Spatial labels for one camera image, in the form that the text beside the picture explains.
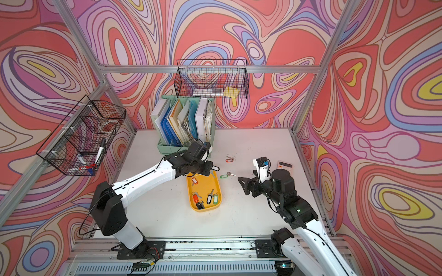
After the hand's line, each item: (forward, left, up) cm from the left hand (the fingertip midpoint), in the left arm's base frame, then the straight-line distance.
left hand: (213, 167), depth 82 cm
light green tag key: (-9, -1, -16) cm, 18 cm away
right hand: (-10, -15, +6) cm, 19 cm away
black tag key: (0, -1, 0) cm, 1 cm away
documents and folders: (+25, +20, +7) cm, 33 cm away
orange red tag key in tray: (-8, +10, -15) cm, 20 cm away
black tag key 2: (-9, +3, -15) cm, 18 cm away
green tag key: (+4, -5, -15) cm, 16 cm away
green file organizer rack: (+20, +30, -10) cm, 38 cm away
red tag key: (+16, -9, -16) cm, 24 cm away
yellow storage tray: (-5, +5, -16) cm, 18 cm away
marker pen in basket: (-4, +45, +15) cm, 48 cm away
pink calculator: (+9, -41, -12) cm, 44 cm away
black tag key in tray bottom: (-13, +7, -16) cm, 21 cm away
